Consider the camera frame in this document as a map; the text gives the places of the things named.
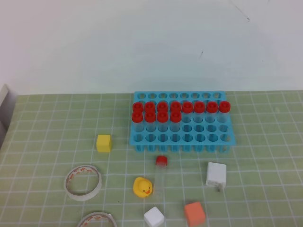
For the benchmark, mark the front row tube four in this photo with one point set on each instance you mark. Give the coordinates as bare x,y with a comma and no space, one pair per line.
175,119

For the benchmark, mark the orange cube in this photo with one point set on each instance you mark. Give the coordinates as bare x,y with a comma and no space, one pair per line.
194,214

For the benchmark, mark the grey frame post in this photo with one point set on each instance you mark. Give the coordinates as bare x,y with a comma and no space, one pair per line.
7,104

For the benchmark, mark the blue test tube rack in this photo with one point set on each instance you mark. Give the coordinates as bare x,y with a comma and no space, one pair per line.
210,135

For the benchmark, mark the back row tube one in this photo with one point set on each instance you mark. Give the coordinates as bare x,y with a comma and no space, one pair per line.
138,107

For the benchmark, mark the back row tube five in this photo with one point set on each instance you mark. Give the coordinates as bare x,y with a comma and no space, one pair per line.
187,109

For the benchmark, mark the front row tube three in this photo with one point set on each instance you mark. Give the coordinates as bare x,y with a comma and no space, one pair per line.
162,119

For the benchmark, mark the row tube four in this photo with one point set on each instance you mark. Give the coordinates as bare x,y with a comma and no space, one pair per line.
175,106
175,119

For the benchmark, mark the back row tube three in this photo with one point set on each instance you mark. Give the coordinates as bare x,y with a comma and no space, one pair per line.
162,106

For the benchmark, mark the back row tube seven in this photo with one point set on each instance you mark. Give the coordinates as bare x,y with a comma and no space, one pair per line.
211,111

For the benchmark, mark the row tube one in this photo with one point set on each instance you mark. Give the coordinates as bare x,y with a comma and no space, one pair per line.
138,107
137,119

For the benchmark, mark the green checkered cloth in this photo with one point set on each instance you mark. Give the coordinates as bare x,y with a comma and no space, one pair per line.
51,174

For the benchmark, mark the yellow cube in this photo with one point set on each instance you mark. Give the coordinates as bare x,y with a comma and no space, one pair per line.
104,143

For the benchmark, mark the back row tube eight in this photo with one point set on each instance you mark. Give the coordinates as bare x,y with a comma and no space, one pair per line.
223,111

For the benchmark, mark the white cube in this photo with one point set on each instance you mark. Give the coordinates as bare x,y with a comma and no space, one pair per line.
153,217

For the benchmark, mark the yellow rubber duck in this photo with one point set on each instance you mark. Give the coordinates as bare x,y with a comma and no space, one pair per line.
142,187

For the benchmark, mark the back row tube four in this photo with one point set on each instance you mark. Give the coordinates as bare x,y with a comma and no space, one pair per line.
175,106

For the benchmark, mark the red capped clear tube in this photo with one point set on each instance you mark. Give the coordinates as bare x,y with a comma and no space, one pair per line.
160,173

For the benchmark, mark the back row tube two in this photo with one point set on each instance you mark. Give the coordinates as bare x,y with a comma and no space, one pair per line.
150,107

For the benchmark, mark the row tube three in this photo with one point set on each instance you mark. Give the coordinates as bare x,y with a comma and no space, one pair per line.
162,119
162,106

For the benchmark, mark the lower tape roll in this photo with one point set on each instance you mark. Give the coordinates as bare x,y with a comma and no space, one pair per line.
96,216

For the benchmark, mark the back row tube six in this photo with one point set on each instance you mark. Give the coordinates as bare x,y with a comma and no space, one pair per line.
199,110

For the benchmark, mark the front row tube two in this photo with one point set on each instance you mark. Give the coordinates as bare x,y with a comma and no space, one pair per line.
150,121

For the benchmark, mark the row tube two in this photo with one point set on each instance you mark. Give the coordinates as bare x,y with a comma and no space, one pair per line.
150,121
150,107

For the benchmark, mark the front row tube one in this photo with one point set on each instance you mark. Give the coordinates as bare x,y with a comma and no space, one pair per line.
137,119

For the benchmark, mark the white power adapter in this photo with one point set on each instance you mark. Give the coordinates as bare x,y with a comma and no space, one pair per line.
216,175

